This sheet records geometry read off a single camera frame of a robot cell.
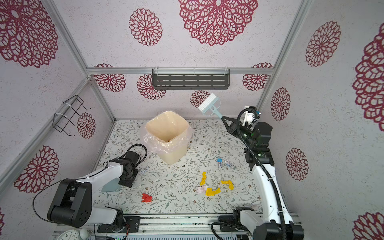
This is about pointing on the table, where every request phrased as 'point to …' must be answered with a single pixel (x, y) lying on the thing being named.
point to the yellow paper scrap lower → (209, 192)
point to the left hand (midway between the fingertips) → (134, 180)
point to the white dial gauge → (71, 234)
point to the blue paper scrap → (219, 161)
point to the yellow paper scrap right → (231, 185)
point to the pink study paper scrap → (201, 189)
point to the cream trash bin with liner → (168, 134)
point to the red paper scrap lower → (146, 198)
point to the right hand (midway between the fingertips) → (222, 116)
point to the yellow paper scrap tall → (204, 177)
